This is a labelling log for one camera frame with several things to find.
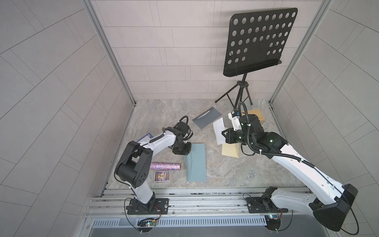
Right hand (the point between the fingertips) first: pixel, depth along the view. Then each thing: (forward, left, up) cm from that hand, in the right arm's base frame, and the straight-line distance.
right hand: (220, 133), depth 71 cm
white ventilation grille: (-32, +3, -24) cm, 41 cm away
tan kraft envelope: (+33, -36, -25) cm, 55 cm away
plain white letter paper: (+3, 0, +1) cm, 3 cm away
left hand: (+2, +16, -21) cm, 27 cm away
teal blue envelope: (-6, +13, -21) cm, 25 cm away
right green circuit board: (-34, -21, -26) cm, 48 cm away
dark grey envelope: (+28, +3, -22) cm, 36 cm away
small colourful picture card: (-12, +32, -21) cm, 40 cm away
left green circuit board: (-32, +37, -21) cm, 53 cm away
